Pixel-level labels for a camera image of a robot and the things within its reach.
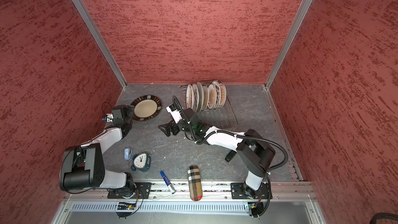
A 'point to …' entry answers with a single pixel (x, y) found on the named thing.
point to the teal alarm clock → (141, 162)
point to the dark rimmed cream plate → (145, 107)
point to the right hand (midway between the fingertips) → (164, 124)
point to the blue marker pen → (169, 184)
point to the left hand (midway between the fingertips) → (131, 114)
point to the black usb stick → (230, 155)
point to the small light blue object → (127, 153)
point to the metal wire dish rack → (224, 117)
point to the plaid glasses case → (195, 183)
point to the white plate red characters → (217, 87)
